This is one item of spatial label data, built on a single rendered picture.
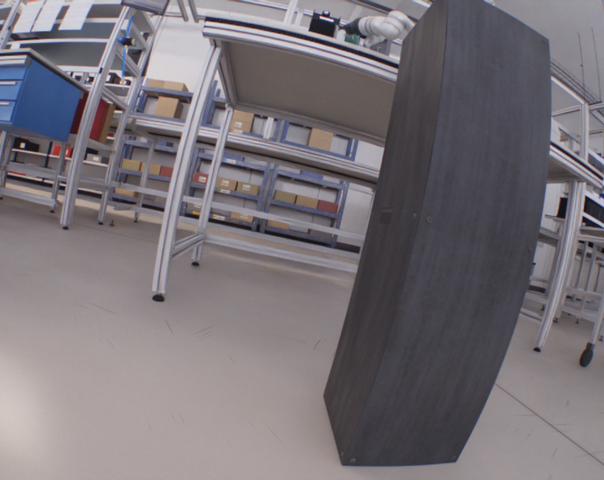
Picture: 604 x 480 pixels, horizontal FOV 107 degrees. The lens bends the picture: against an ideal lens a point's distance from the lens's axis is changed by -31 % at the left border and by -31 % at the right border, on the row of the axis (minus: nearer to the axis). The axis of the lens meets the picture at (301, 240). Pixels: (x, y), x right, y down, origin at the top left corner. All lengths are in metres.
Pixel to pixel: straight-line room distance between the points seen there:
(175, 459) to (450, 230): 0.53
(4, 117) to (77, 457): 1.60
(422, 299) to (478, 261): 0.11
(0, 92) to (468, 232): 1.97
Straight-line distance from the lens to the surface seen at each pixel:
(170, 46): 6.24
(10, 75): 1.94
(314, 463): 0.58
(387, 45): 1.45
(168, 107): 5.24
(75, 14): 2.73
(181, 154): 1.10
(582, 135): 3.68
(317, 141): 4.97
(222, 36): 1.15
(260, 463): 0.56
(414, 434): 0.59
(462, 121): 0.51
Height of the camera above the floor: 0.39
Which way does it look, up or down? 4 degrees down
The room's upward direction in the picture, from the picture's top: 13 degrees clockwise
